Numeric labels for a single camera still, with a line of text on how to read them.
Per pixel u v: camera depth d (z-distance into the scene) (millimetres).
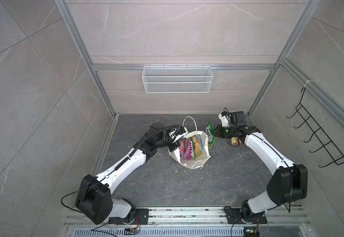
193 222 730
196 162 729
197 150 878
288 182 431
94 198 403
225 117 780
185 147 874
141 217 735
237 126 653
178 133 625
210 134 858
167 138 658
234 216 729
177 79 1009
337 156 594
